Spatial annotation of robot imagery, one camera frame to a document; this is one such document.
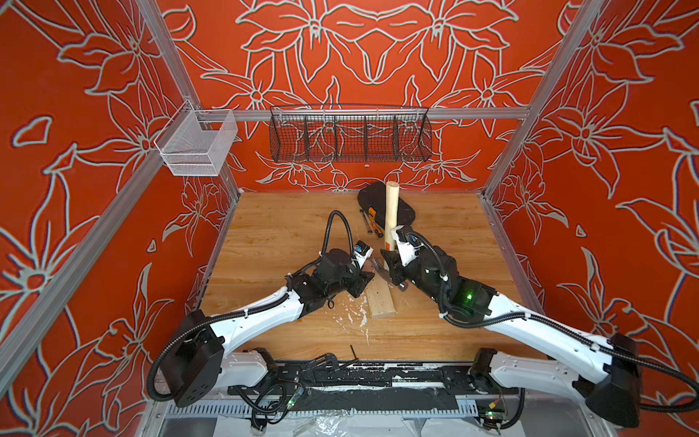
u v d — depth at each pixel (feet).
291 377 2.39
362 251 2.23
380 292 2.80
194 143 3.04
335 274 1.97
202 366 1.31
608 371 1.28
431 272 1.68
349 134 3.20
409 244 1.90
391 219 2.02
